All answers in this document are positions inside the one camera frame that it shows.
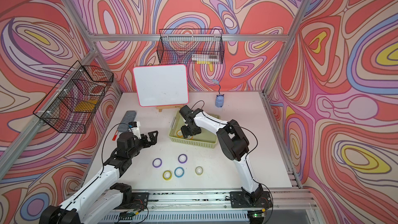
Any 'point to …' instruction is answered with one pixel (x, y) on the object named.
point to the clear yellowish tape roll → (199, 170)
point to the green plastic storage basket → (205, 138)
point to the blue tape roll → (179, 172)
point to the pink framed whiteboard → (158, 85)
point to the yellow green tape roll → (167, 175)
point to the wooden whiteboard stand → (160, 108)
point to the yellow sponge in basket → (86, 106)
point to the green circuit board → (126, 215)
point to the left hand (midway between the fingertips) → (152, 133)
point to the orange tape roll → (179, 134)
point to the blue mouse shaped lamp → (219, 98)
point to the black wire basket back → (181, 45)
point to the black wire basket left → (71, 104)
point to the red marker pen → (115, 135)
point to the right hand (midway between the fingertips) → (190, 137)
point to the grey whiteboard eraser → (129, 116)
